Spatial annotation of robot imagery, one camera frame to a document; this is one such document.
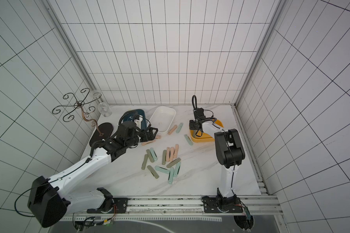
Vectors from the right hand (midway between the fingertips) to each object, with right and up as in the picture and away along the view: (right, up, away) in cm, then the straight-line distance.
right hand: (196, 121), depth 103 cm
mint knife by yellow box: (-6, -13, -5) cm, 15 cm away
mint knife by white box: (-12, -5, +2) cm, 13 cm away
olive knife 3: (-28, -29, -19) cm, 45 cm away
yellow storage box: (+2, -10, -12) cm, 16 cm away
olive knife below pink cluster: (-16, -25, -15) cm, 34 cm away
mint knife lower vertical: (-18, -31, -20) cm, 41 cm away
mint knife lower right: (-14, -28, -18) cm, 35 cm away
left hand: (-29, -6, -23) cm, 38 cm away
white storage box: (-26, +2, +7) cm, 27 cm away
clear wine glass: (-60, +9, -15) cm, 62 cm away
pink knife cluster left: (-20, -20, -12) cm, 31 cm away
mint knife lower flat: (-25, -28, -17) cm, 41 cm away
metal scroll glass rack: (-67, +11, -25) cm, 72 cm away
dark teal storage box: (-49, +5, +2) cm, 49 cm away
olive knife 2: (-35, -25, -15) cm, 45 cm away
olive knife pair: (-31, -21, -13) cm, 40 cm away
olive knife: (-23, -22, -13) cm, 34 cm away
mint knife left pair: (-29, -21, -11) cm, 38 cm away
